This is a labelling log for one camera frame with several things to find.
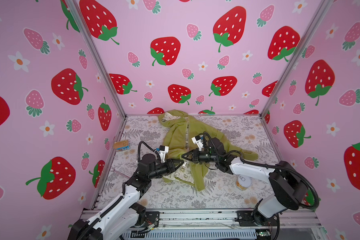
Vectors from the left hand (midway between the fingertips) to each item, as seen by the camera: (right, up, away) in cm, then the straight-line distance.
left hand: (183, 163), depth 74 cm
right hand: (-1, +3, +2) cm, 4 cm away
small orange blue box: (-42, +6, +25) cm, 50 cm away
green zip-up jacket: (0, +14, +33) cm, 36 cm away
